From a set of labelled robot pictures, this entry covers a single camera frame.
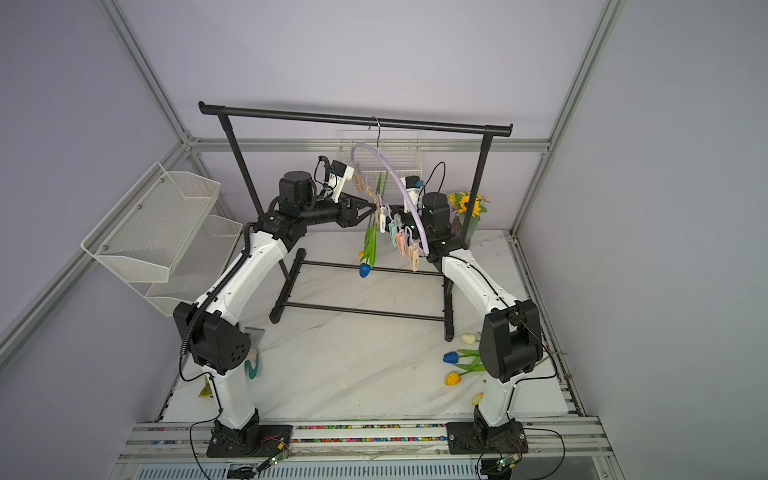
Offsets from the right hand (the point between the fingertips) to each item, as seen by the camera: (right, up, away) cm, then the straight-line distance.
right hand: (379, 213), depth 81 cm
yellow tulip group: (-3, -11, +1) cm, 11 cm away
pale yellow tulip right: (+27, -51, -1) cm, 58 cm away
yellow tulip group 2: (+21, -46, +1) cm, 50 cm away
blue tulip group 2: (+26, -43, +6) cm, 50 cm away
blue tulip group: (-4, -16, +3) cm, 16 cm away
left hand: (-2, +1, -6) cm, 6 cm away
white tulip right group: (+27, -37, +9) cm, 47 cm away
